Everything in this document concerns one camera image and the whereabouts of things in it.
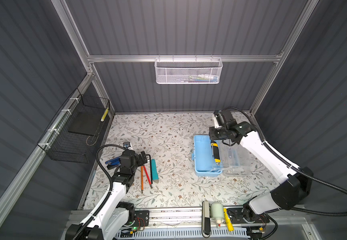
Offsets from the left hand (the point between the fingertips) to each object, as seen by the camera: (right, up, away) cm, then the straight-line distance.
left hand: (135, 154), depth 85 cm
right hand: (+43, +12, -4) cm, 45 cm away
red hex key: (+7, -14, +2) cm, 16 cm away
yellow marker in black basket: (-16, +22, -2) cm, 28 cm away
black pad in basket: (-22, +18, -11) cm, 30 cm away
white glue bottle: (+42, -25, -15) cm, 52 cm away
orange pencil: (+3, -15, +2) cm, 16 cm away
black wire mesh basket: (-27, +11, -12) cm, 32 cm away
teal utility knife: (+10, -11, +4) cm, 16 cm away
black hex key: (+7, -9, +7) cm, 14 cm away
